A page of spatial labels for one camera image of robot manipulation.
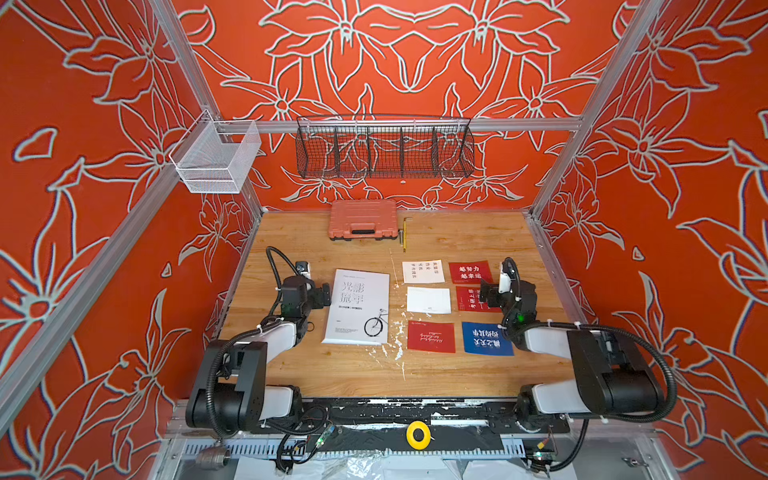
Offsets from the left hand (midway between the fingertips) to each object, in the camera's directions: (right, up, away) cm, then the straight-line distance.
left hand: (312, 282), depth 93 cm
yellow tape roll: (+31, -34, -23) cm, 51 cm away
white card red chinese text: (+35, +2, +8) cm, 36 cm away
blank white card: (+37, -6, +2) cm, 38 cm away
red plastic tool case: (+15, +21, +18) cm, 32 cm away
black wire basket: (+21, +45, +6) cm, 50 cm away
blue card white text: (+53, -16, -7) cm, 56 cm away
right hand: (+59, +2, -1) cm, 59 cm away
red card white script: (+37, -15, -5) cm, 40 cm away
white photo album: (+15, -8, -3) cm, 17 cm away
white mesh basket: (-32, +41, +1) cm, 51 cm away
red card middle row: (+51, -6, +2) cm, 51 cm away
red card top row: (+53, +2, +8) cm, 54 cm away
